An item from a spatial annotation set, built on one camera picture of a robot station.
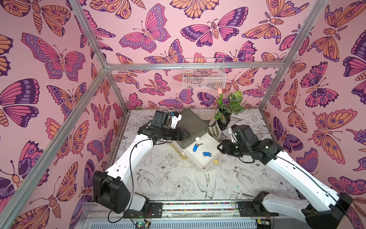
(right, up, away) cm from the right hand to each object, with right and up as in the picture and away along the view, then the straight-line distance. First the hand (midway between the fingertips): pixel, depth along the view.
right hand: (217, 149), depth 72 cm
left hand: (-16, +7, +5) cm, 18 cm away
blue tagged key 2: (-4, -6, +14) cm, 15 cm away
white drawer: (-1, 0, +18) cm, 18 cm away
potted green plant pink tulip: (+12, +24, +16) cm, 31 cm away
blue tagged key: (-10, -2, +18) cm, 20 cm away
